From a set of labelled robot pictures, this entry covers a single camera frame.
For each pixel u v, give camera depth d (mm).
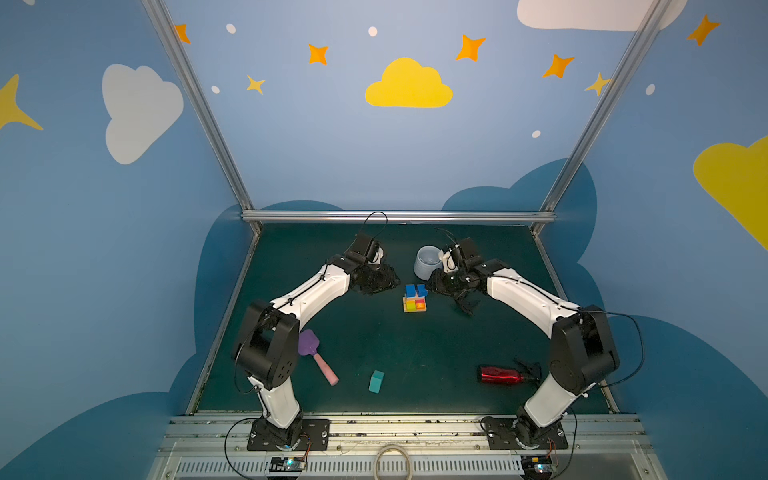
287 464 705
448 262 806
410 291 931
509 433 749
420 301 960
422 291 956
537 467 711
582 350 464
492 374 802
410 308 962
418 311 975
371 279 764
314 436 746
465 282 664
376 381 820
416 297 952
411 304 960
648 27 717
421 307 962
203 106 845
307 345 876
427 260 1076
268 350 466
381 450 719
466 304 977
